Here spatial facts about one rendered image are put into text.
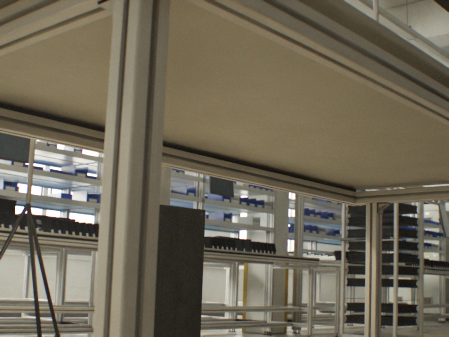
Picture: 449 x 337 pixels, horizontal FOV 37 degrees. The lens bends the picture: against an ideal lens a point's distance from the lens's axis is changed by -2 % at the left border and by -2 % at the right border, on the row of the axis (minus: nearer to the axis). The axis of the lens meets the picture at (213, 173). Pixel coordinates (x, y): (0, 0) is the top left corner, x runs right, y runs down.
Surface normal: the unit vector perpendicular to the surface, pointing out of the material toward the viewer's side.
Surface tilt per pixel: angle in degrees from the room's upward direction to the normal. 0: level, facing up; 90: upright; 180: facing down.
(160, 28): 90
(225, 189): 83
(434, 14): 90
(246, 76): 180
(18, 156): 82
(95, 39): 180
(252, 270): 90
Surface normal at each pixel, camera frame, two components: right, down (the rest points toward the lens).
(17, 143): 0.65, -0.23
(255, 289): -0.66, -0.14
